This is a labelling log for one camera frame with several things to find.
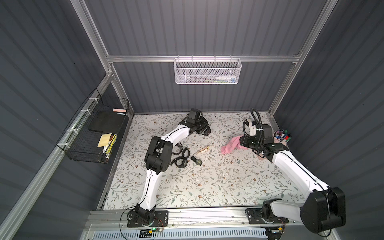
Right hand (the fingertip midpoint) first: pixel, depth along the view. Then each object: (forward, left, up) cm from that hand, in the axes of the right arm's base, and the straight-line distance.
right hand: (242, 137), depth 84 cm
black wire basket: (-6, +78, +10) cm, 79 cm away
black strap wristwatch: (+10, +19, -7) cm, 23 cm away
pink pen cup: (+6, -24, -6) cm, 25 cm away
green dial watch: (-6, +26, -17) cm, 32 cm away
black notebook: (+2, +73, +12) cm, 73 cm away
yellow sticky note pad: (-9, +71, +10) cm, 72 cm away
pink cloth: (-1, +5, -7) cm, 8 cm away
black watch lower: (-8, +36, -14) cm, 39 cm away
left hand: (+15, +17, -4) cm, 23 cm away
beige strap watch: (+2, +22, -16) cm, 27 cm away
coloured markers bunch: (+6, -27, -5) cm, 28 cm away
